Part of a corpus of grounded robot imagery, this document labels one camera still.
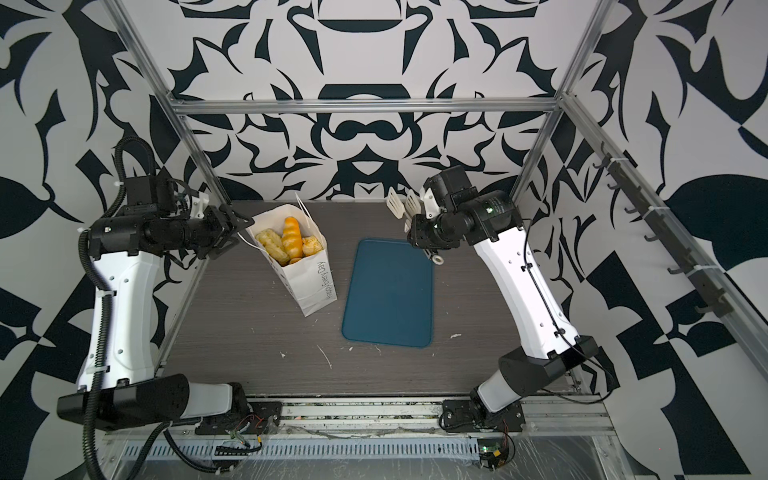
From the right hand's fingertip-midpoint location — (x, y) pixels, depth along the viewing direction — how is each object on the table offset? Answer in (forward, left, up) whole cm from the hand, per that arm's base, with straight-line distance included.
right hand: (414, 235), depth 68 cm
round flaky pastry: (+9, +27, -14) cm, 32 cm away
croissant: (+9, +32, -12) cm, 36 cm away
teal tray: (+2, +6, -33) cm, 33 cm away
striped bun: (-2, +28, -6) cm, 29 cm away
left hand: (+2, +38, +3) cm, 38 cm away
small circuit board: (-38, -18, -35) cm, 54 cm away
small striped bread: (+8, +38, -13) cm, 41 cm away
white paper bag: (-3, +26, -14) cm, 29 cm away
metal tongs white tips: (+7, +3, +1) cm, 8 cm away
